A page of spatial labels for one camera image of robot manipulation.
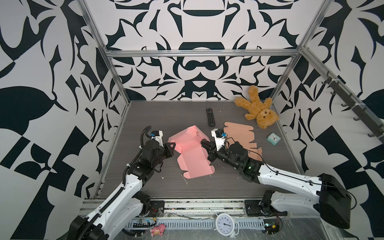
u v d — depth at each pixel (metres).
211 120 1.07
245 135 1.01
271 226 0.71
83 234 0.38
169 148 0.76
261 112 1.02
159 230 0.67
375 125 0.54
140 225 0.73
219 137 0.62
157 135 0.73
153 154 0.61
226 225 0.68
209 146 0.66
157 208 0.74
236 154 0.56
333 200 0.41
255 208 0.74
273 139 0.97
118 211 0.46
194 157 0.79
